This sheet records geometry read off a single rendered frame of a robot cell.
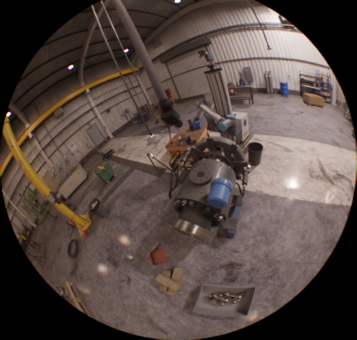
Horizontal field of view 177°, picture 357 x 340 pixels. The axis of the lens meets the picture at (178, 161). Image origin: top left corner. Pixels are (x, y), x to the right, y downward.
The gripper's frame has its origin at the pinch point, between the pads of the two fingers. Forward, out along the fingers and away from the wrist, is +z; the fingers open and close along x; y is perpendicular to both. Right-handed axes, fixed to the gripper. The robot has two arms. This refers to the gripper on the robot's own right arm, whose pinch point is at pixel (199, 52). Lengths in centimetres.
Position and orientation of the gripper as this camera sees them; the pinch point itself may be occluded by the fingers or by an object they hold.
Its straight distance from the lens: 214.2
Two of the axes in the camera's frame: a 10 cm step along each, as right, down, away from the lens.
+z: -5.2, 6.9, -5.0
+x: -1.0, 5.3, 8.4
